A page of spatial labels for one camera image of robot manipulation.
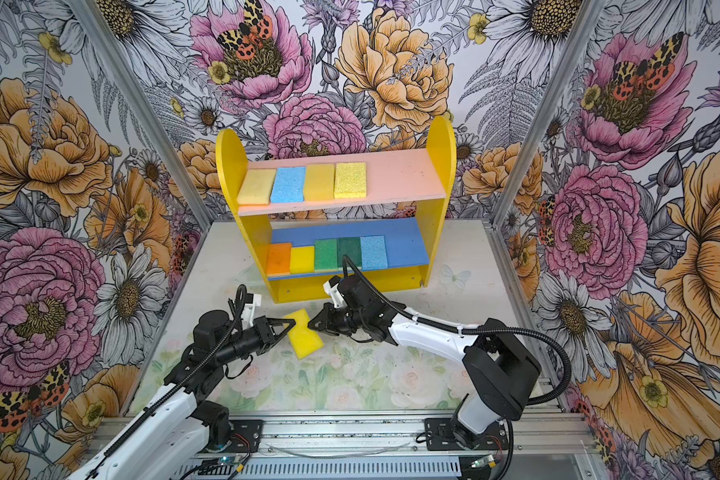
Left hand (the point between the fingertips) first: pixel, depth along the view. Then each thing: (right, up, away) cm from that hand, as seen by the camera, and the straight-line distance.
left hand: (295, 331), depth 77 cm
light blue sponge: (+20, +20, +15) cm, 32 cm away
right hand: (+4, -1, -1) cm, 4 cm away
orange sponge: (-8, +17, +13) cm, 23 cm away
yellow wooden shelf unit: (+5, +32, +50) cm, 59 cm away
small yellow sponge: (+2, -2, -1) cm, 3 cm away
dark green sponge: (+13, +22, +17) cm, 30 cm away
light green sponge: (+6, +19, +14) cm, 24 cm away
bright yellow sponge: (-1, +18, +12) cm, 21 cm away
